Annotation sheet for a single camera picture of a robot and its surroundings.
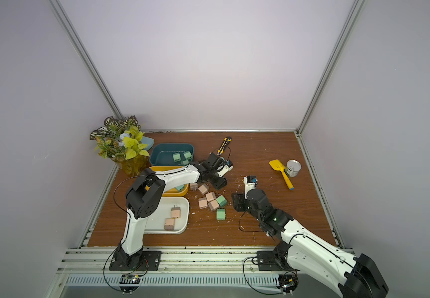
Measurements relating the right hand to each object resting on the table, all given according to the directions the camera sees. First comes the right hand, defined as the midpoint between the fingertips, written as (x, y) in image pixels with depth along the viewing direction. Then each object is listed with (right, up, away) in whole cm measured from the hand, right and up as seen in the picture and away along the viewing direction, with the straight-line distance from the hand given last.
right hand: (236, 191), depth 79 cm
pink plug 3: (-21, -1, +13) cm, 25 cm away
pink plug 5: (-10, -8, +8) cm, 15 cm away
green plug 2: (-7, -12, +5) cm, 15 cm away
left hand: (-4, +2, +16) cm, 17 cm away
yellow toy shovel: (+25, +9, +22) cm, 35 cm away
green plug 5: (-25, 0, +4) cm, 26 cm away
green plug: (-6, -7, +9) cm, 12 cm away
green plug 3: (-33, +13, +28) cm, 45 cm away
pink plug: (-16, -2, +13) cm, 21 cm away
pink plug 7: (-28, -11, +6) cm, 31 cm away
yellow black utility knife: (-4, +22, +34) cm, 41 cm away
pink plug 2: (-12, -5, +11) cm, 17 cm away
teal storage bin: (-37, +15, +30) cm, 49 cm away
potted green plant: (-52, +22, +3) cm, 56 cm away
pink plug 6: (-30, -16, +2) cm, 34 cm away
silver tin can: (+32, +8, +17) cm, 37 cm away
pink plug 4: (-15, -8, +9) cm, 20 cm away
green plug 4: (-27, +10, +24) cm, 37 cm away
